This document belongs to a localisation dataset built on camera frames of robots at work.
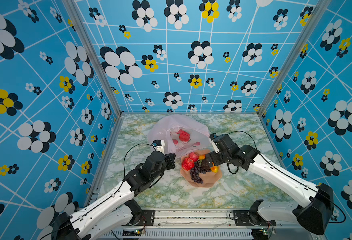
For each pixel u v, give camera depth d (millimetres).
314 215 377
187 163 825
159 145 657
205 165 840
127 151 1019
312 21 725
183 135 1006
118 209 606
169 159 642
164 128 917
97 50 858
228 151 568
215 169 826
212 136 697
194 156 869
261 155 507
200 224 723
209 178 845
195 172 844
